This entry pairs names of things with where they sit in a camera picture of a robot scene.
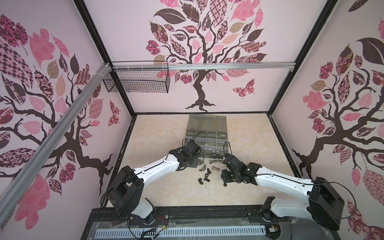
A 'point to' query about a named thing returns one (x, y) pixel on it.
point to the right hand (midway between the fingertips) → (222, 175)
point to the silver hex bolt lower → (214, 168)
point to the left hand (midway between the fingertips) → (192, 163)
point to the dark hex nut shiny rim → (206, 174)
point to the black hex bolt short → (207, 179)
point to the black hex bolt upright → (209, 172)
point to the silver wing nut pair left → (199, 162)
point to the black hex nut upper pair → (200, 179)
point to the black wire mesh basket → (137, 80)
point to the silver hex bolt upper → (212, 161)
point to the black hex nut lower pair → (200, 182)
